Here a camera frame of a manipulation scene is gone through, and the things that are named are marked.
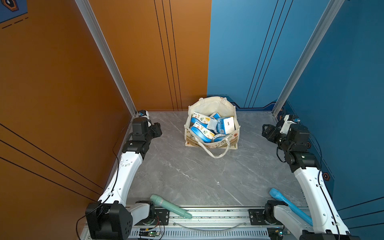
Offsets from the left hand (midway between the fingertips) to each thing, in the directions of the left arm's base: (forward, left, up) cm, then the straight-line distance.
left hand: (156, 123), depth 81 cm
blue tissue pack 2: (0, -38, -1) cm, 38 cm away
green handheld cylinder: (-34, -4, -22) cm, 40 cm away
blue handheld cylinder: (-30, -65, -21) cm, 74 cm away
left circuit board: (-46, +2, -28) cm, 54 cm away
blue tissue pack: (-3, -25, -4) cm, 26 cm away
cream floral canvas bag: (+16, -28, -2) cm, 33 cm away
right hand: (-5, -59, +3) cm, 59 cm away
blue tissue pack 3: (+13, -34, -7) cm, 37 cm away
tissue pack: (+1, -30, -1) cm, 30 cm away
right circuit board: (-46, -60, -25) cm, 80 cm away
